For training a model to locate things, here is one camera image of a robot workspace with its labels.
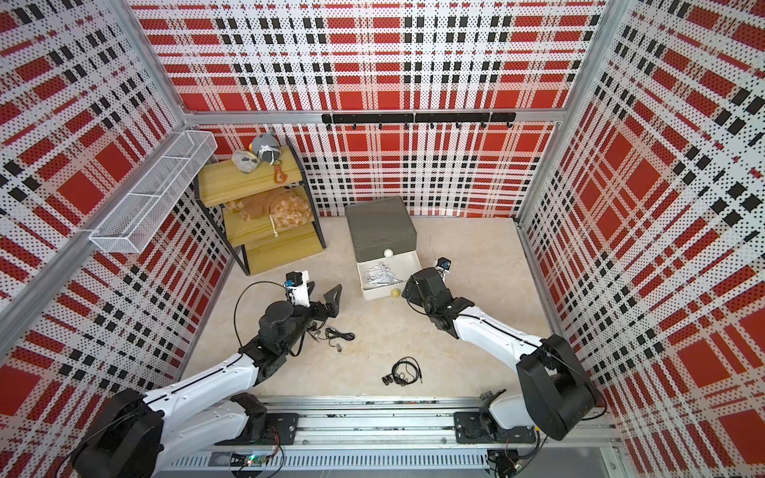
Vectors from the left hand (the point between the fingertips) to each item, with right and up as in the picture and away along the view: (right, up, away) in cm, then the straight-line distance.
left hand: (332, 284), depth 83 cm
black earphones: (-2, -16, +8) cm, 18 cm away
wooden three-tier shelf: (-29, +12, +13) cm, 34 cm away
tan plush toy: (-15, +22, +6) cm, 28 cm away
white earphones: (+13, +2, +11) cm, 17 cm away
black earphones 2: (+21, -25, 0) cm, 32 cm away
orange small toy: (-17, +31, +3) cm, 35 cm away
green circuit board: (-15, -40, -14) cm, 45 cm away
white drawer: (+20, +5, +13) cm, 24 cm away
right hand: (+25, -1, +6) cm, 26 cm away
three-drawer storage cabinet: (+12, +26, +41) cm, 50 cm away
